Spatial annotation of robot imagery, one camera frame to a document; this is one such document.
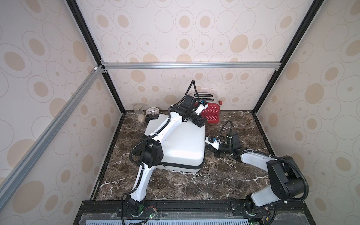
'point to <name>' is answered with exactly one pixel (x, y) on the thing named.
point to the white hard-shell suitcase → (183, 150)
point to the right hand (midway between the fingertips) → (212, 144)
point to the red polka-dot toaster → (212, 99)
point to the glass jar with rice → (138, 108)
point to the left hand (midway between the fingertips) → (206, 118)
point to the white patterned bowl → (153, 110)
